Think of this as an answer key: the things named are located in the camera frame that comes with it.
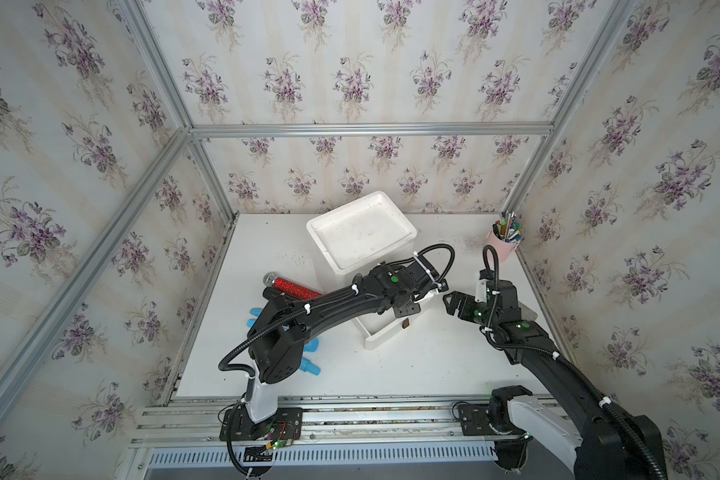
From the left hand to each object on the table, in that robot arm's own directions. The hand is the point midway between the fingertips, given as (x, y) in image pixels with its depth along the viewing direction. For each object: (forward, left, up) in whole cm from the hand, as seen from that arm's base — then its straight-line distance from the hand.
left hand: (407, 293), depth 83 cm
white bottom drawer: (-6, +8, -9) cm, 13 cm away
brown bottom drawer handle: (-5, 0, -8) cm, 10 cm away
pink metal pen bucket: (+20, -37, -5) cm, 42 cm away
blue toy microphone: (-11, +27, -9) cm, 31 cm away
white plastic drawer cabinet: (+11, +15, +11) cm, 22 cm away
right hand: (-1, -17, -3) cm, 17 cm away
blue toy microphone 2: (-16, +28, -11) cm, 34 cm away
